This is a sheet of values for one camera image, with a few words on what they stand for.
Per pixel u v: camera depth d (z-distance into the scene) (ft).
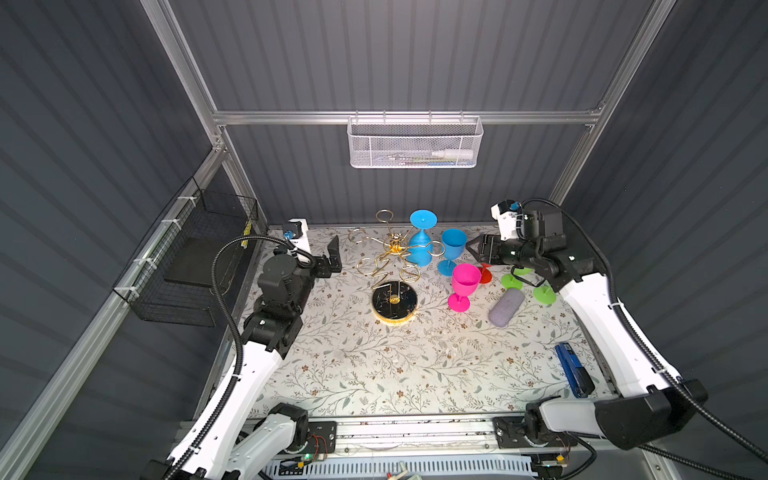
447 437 2.47
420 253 2.76
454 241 3.08
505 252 2.09
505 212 2.11
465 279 2.99
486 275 3.45
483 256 2.14
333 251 2.04
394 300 3.17
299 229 1.88
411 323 3.07
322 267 2.03
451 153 3.03
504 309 3.07
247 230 2.72
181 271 2.27
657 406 1.24
